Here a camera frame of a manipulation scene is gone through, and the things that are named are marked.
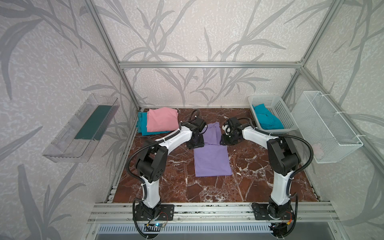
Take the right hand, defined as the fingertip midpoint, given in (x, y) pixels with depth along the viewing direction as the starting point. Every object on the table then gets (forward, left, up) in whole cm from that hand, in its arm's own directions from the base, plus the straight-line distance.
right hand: (222, 138), depth 98 cm
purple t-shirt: (-14, +7, -3) cm, 16 cm away
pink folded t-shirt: (+15, +42, +2) cm, 45 cm away
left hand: (-5, +14, +4) cm, 15 cm away
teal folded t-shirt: (+10, +56, +1) cm, 57 cm away
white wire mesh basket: (-20, -41, +31) cm, 55 cm away
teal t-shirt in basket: (+14, -33, +2) cm, 36 cm away
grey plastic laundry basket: (+29, -46, 0) cm, 54 cm away
